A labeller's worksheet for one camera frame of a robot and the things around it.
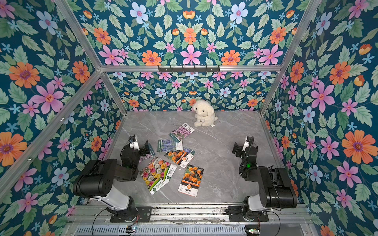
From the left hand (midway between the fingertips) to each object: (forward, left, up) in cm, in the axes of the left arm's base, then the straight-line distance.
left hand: (140, 140), depth 92 cm
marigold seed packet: (-10, -25, -8) cm, 28 cm away
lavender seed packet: (0, -14, -8) cm, 16 cm away
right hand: (-7, -68, -1) cm, 68 cm away
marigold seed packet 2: (-25, -31, -9) cm, 41 cm away
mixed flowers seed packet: (-19, -11, -8) cm, 23 cm away
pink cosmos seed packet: (+11, -25, -9) cm, 29 cm away
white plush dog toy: (+15, -43, +6) cm, 46 cm away
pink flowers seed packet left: (-7, -4, -7) cm, 11 cm away
